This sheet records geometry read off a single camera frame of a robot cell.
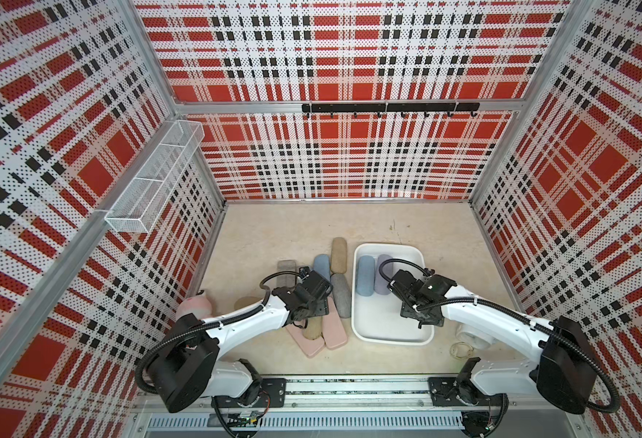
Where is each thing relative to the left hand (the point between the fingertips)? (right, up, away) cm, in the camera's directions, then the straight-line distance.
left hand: (319, 303), depth 87 cm
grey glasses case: (+7, +2, +3) cm, 8 cm away
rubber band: (+43, -13, -8) cm, 45 cm away
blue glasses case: (0, +11, +12) cm, 16 cm away
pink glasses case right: (+5, -7, -5) cm, 9 cm away
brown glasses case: (-1, -5, -6) cm, 8 cm away
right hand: (+32, 0, -6) cm, 32 cm away
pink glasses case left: (-2, -11, -8) cm, 13 cm away
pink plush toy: (-39, 0, -1) cm, 39 cm away
